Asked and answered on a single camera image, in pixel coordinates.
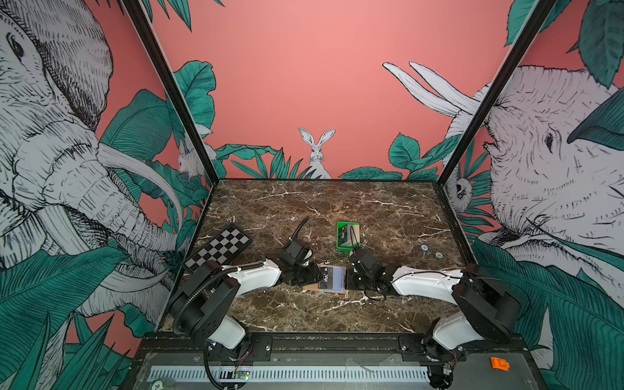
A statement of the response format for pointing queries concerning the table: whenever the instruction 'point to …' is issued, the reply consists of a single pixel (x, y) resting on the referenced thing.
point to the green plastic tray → (341, 236)
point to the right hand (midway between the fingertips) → (340, 279)
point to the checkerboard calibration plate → (230, 242)
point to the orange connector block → (500, 364)
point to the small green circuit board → (243, 374)
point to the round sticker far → (424, 247)
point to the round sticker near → (439, 255)
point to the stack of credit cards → (353, 235)
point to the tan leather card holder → (314, 286)
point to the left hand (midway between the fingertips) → (323, 275)
